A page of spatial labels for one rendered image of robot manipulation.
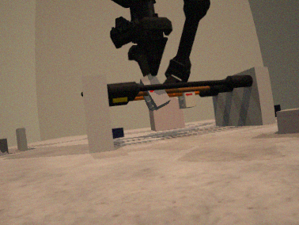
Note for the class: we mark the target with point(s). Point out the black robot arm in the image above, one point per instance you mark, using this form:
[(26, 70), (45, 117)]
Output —
[(180, 65)]

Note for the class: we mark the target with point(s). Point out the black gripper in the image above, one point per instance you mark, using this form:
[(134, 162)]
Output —
[(150, 40)]

